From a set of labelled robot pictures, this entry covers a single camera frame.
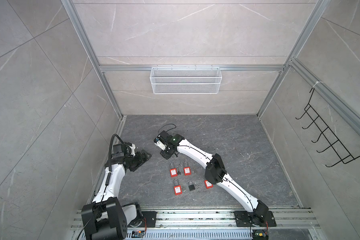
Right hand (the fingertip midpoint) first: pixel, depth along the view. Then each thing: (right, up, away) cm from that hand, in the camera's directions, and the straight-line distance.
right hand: (165, 152), depth 99 cm
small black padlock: (+17, -17, -15) cm, 28 cm away
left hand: (-10, +1, -14) cm, 17 cm away
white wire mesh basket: (+14, +50, +2) cm, 51 cm away
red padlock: (+6, -10, -11) cm, 16 cm away
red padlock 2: (+9, -17, -17) cm, 26 cm away
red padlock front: (+26, -15, -16) cm, 34 cm away
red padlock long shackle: (+15, -9, -11) cm, 20 cm away
